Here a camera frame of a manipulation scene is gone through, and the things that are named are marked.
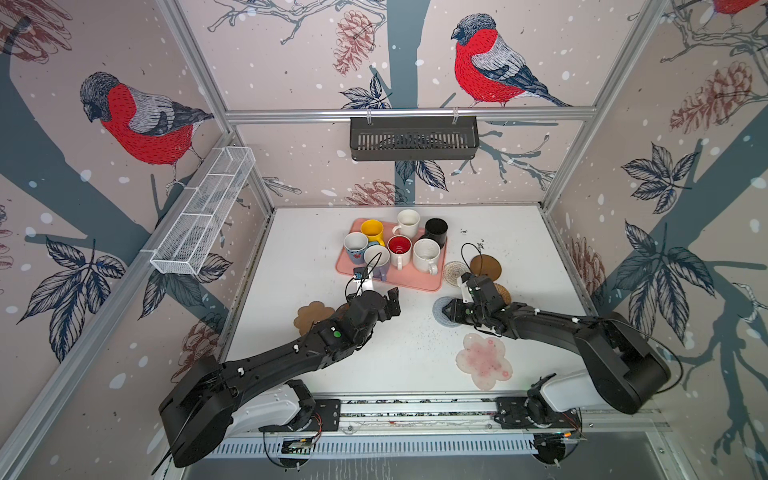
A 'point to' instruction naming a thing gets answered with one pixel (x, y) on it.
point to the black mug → (436, 229)
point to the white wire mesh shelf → (202, 211)
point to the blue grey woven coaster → (439, 315)
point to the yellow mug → (374, 230)
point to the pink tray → (411, 261)
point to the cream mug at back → (408, 223)
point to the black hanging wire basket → (379, 138)
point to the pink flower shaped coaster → (484, 359)
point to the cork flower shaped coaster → (313, 312)
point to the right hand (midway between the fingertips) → (444, 313)
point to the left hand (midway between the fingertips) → (386, 292)
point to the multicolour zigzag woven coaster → (453, 270)
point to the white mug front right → (426, 253)
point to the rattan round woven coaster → (506, 296)
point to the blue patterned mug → (355, 243)
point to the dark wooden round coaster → (485, 265)
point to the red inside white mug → (399, 247)
